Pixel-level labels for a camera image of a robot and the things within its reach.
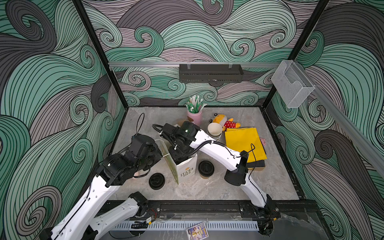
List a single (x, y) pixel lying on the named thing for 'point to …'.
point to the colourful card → (197, 232)
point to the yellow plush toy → (225, 123)
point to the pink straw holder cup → (197, 118)
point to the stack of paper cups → (215, 130)
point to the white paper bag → (183, 170)
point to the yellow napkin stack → (246, 139)
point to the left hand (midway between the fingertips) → (164, 151)
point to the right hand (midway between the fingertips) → (178, 156)
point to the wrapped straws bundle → (195, 105)
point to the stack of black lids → (157, 181)
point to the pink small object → (263, 140)
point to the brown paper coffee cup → (204, 177)
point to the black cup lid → (206, 168)
